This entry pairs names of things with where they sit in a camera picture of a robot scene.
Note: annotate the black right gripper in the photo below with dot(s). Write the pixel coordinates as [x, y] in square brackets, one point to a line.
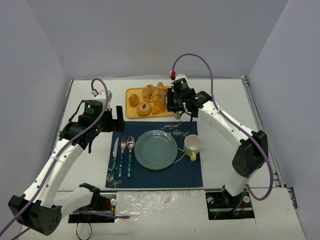
[171, 100]

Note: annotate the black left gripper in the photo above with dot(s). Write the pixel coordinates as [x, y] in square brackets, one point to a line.
[116, 122]

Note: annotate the small long bread roll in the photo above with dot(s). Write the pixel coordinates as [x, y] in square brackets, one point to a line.
[162, 91]

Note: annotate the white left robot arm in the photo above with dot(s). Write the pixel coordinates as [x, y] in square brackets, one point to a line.
[39, 208]

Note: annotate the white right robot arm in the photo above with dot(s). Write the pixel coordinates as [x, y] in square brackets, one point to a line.
[250, 146]

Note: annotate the large bagel bread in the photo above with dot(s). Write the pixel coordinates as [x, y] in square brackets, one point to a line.
[150, 93]

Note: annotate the round jam bun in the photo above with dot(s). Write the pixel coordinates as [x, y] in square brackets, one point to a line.
[133, 100]

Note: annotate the large croissant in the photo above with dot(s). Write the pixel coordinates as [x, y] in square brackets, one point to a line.
[159, 106]

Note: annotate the yellow tray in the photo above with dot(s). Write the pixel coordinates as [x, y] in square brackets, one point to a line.
[130, 111]

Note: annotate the sugared orange donut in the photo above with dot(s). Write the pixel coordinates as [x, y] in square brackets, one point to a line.
[143, 109]

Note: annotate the pale green mug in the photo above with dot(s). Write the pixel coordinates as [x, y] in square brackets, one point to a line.
[191, 146]

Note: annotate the blue-grey ceramic plate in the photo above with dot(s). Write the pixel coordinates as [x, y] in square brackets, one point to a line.
[156, 150]

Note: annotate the dark blue placemat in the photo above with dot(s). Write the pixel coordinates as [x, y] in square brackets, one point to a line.
[183, 173]

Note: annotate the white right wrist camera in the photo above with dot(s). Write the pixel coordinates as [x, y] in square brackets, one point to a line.
[175, 76]

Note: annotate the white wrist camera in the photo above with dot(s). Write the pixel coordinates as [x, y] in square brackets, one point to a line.
[104, 98]
[175, 76]

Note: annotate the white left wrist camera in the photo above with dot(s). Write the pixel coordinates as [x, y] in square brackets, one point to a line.
[104, 98]

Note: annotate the spoon with green handle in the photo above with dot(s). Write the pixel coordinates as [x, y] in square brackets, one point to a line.
[130, 144]

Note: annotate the fork with green handle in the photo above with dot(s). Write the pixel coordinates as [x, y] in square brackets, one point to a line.
[123, 146]

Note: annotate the knife with green handle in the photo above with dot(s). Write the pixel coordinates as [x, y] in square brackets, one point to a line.
[114, 154]

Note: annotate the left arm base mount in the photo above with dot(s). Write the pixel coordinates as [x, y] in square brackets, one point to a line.
[105, 205]

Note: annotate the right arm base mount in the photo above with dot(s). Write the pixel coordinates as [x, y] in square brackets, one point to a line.
[221, 207]

